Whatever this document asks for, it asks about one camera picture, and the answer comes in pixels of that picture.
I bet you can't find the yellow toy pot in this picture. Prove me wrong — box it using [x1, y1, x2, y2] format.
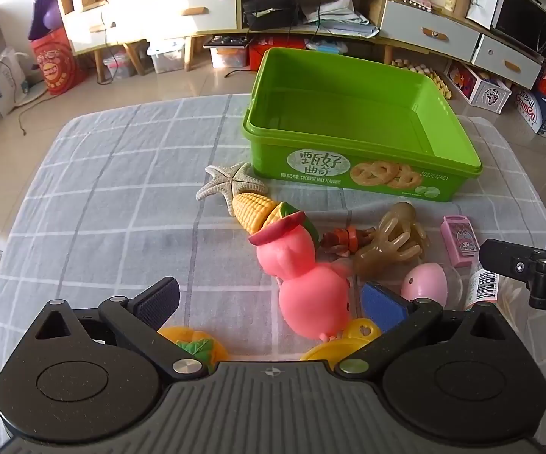
[301, 318, 383, 370]

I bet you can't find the pink toy egg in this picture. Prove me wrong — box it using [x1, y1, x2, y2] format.
[400, 263, 449, 306]

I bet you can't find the pink rubber pig toy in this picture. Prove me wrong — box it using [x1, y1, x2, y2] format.
[248, 211, 351, 342]

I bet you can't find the orange toy lobster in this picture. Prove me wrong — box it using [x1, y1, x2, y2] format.
[320, 225, 377, 257]

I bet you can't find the small pink toy box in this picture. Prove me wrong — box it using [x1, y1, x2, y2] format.
[440, 215, 479, 267]

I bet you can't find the yellow toy corn cob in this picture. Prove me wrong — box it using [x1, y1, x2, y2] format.
[232, 192, 298, 235]

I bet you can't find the beige starfish toy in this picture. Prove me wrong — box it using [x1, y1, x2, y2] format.
[195, 162, 268, 216]

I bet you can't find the green plastic biscuit box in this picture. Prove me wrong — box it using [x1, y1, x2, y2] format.
[242, 47, 482, 202]

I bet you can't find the clear cotton swab jar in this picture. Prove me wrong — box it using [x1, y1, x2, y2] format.
[445, 263, 529, 314]

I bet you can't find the grey checked tablecloth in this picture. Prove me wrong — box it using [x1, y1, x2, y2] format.
[0, 94, 546, 446]

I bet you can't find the white blue carton box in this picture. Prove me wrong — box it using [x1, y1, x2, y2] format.
[514, 89, 546, 138]

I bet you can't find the white toy crate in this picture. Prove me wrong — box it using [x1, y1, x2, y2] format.
[446, 61, 512, 115]

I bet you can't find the yellow egg tray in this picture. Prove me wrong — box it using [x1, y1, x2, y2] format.
[390, 59, 453, 100]

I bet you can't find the black microwave oven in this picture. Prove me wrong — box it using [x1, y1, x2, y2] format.
[466, 0, 546, 59]

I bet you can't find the red paper gift bag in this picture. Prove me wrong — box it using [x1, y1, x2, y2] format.
[31, 28, 86, 96]

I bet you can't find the white plastic shopping bag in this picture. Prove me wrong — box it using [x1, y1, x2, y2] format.
[0, 46, 29, 116]

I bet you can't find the clear plastic storage bin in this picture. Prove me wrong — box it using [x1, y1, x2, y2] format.
[209, 46, 248, 70]

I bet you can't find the red cardboard box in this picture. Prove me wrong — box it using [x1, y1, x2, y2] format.
[247, 35, 307, 72]

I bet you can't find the stack of folded papers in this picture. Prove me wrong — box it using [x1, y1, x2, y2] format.
[301, 0, 379, 38]

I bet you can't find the white wooden tv cabinet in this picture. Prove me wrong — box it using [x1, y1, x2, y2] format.
[58, 0, 543, 88]

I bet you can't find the black bag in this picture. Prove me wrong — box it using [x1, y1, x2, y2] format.
[242, 0, 300, 31]

